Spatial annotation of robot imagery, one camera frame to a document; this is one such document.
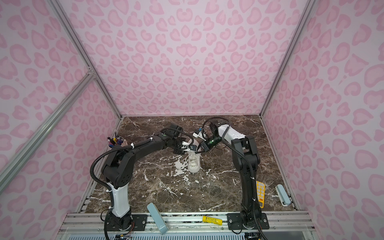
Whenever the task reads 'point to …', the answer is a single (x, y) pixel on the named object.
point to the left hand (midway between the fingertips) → (188, 143)
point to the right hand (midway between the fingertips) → (198, 149)
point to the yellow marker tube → (212, 220)
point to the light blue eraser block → (161, 225)
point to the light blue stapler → (282, 195)
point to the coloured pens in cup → (114, 141)
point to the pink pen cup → (123, 144)
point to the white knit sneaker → (194, 162)
